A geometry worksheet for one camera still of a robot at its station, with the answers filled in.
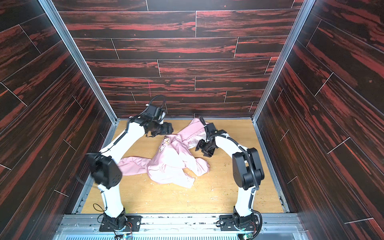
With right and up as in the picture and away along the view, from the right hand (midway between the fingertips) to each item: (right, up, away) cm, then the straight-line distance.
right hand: (201, 151), depth 95 cm
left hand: (-19, +13, -6) cm, 24 cm away
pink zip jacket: (-17, -5, -8) cm, 20 cm away
